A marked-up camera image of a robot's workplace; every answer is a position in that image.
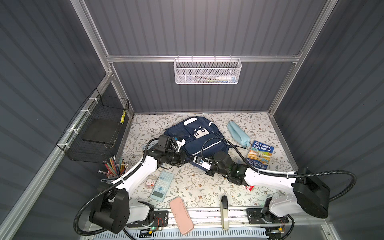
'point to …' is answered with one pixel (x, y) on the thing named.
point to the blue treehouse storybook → (260, 155)
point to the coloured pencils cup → (114, 169)
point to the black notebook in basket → (101, 131)
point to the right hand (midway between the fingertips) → (202, 160)
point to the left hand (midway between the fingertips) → (190, 158)
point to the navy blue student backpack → (201, 137)
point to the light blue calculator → (162, 186)
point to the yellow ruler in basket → (123, 115)
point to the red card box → (250, 188)
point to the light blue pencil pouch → (238, 134)
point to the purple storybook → (151, 145)
